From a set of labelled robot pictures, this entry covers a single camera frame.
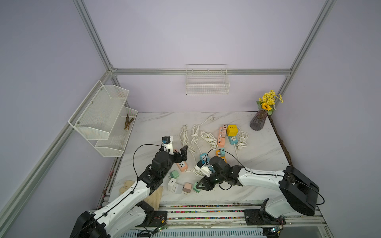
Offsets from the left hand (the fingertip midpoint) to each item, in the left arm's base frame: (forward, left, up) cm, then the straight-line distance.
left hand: (179, 147), depth 79 cm
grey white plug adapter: (-18, +1, -13) cm, 22 cm away
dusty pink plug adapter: (-16, -4, -17) cm, 24 cm away
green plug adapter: (-8, +4, -17) cm, 19 cm away
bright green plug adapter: (-18, -9, -13) cm, 24 cm away
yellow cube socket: (+21, -35, -11) cm, 42 cm away
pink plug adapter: (-3, -1, -17) cm, 17 cm away
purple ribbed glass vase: (+30, -55, -11) cm, 64 cm away
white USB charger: (-15, +5, -13) cm, 21 cm away
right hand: (-16, -11, -14) cm, 25 cm away
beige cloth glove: (-22, +14, -19) cm, 32 cm away
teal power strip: (+16, -35, -16) cm, 42 cm away
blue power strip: (+2, -14, -16) cm, 21 cm away
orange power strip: (+5, -24, -16) cm, 29 cm away
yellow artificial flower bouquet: (+28, -54, +8) cm, 62 cm away
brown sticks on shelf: (+23, +37, -5) cm, 44 cm away
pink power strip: (+19, -28, -13) cm, 36 cm away
